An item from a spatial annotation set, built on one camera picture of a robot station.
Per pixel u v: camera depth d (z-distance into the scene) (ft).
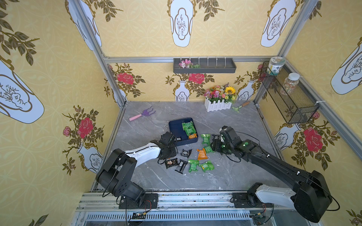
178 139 3.19
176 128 3.41
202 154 2.95
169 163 2.86
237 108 3.82
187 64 2.88
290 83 2.36
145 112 3.81
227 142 2.10
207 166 2.79
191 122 3.49
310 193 1.28
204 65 3.00
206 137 3.20
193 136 3.20
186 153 2.95
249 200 2.14
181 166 2.80
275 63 2.76
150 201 2.39
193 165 2.81
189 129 3.32
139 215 2.39
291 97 2.75
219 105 3.69
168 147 2.30
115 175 1.44
